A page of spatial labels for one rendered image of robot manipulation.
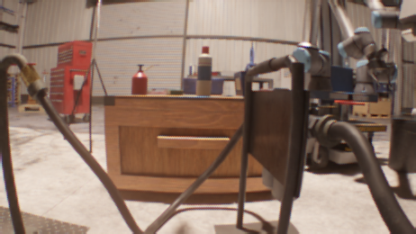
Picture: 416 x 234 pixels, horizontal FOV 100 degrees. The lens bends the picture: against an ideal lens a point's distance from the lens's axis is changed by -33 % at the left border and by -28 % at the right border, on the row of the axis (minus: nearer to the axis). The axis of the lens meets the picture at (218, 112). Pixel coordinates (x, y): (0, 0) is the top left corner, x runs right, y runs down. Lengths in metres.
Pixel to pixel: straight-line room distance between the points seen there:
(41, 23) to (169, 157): 11.76
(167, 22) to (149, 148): 8.48
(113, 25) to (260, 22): 5.89
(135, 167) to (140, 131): 0.17
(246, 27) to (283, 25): 1.49
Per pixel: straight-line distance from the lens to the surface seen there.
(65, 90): 3.61
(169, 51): 9.07
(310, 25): 1.57
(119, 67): 9.58
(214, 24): 9.23
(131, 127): 1.06
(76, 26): 11.07
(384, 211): 0.33
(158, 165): 1.08
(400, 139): 1.87
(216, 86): 1.72
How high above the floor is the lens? 0.49
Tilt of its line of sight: 5 degrees down
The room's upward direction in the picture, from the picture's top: 2 degrees clockwise
